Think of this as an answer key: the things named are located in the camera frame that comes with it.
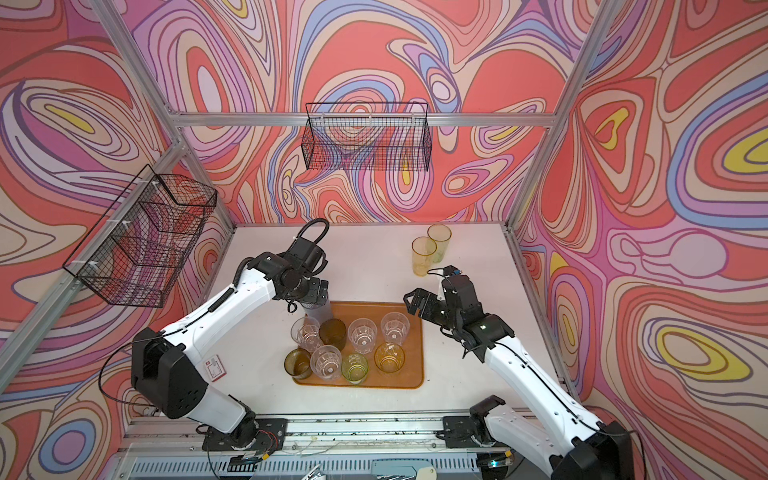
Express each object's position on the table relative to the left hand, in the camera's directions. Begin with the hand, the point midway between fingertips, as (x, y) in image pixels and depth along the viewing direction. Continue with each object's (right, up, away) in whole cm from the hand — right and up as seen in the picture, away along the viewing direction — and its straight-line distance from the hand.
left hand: (312, 291), depth 83 cm
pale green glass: (+12, -22, 0) cm, 25 cm away
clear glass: (+24, -12, +6) cm, 27 cm away
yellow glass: (+22, -19, +1) cm, 29 cm away
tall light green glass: (+39, +17, +16) cm, 46 cm away
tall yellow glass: (+34, +12, +18) cm, 40 cm away
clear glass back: (+4, -20, +1) cm, 21 cm away
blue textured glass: (+2, -7, +3) cm, 8 cm away
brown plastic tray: (+28, -23, -1) cm, 36 cm away
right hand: (+30, -4, -4) cm, 30 cm away
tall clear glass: (+14, -13, +3) cm, 19 cm away
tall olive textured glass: (+5, -13, +5) cm, 15 cm away
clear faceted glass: (-3, -13, +5) cm, 15 cm away
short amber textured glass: (-4, -20, 0) cm, 21 cm away
